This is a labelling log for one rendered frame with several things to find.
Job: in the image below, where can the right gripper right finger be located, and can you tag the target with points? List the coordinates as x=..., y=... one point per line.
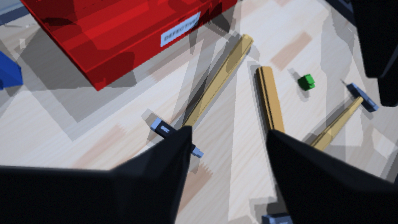
x=318, y=188

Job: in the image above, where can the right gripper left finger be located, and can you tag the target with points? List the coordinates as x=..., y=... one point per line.
x=42, y=195

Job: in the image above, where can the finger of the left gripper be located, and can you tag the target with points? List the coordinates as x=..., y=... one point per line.
x=388, y=86
x=377, y=28

